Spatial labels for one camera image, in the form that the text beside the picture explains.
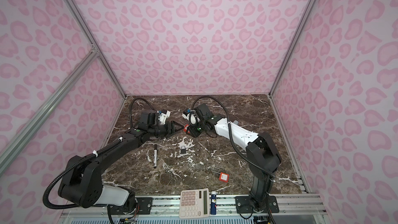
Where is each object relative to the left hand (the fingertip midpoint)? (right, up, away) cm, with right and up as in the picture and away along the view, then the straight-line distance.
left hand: (182, 126), depth 82 cm
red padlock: (+2, -1, +1) cm, 2 cm away
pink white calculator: (+7, -34, -10) cm, 37 cm away
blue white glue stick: (+16, -34, -9) cm, 39 cm away
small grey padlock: (-1, -15, +10) cm, 18 cm away
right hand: (+4, -1, +3) cm, 5 cm away
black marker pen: (-16, -18, +7) cm, 25 cm away
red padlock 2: (+21, -26, -1) cm, 33 cm away
